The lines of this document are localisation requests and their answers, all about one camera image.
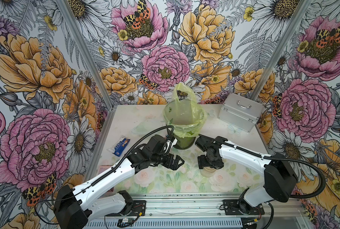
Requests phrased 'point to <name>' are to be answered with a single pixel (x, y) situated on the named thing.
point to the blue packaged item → (119, 146)
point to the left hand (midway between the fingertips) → (174, 163)
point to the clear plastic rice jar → (207, 171)
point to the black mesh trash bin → (185, 143)
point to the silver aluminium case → (240, 112)
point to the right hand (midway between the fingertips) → (209, 169)
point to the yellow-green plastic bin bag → (183, 114)
